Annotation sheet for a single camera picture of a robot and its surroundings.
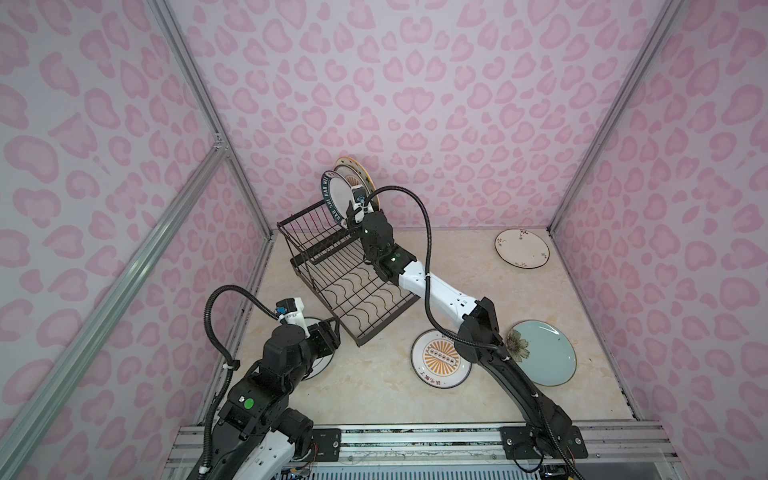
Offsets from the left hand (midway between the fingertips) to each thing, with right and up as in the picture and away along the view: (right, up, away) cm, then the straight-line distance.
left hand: (332, 318), depth 71 cm
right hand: (+5, +32, +13) cm, 35 cm away
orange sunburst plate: (+26, -16, +16) cm, 35 cm away
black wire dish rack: (-7, +13, +39) cm, 41 cm away
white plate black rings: (-6, -16, +15) cm, 23 cm away
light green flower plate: (+58, -14, +18) cm, 62 cm away
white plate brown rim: (+63, +17, +44) cm, 79 cm away
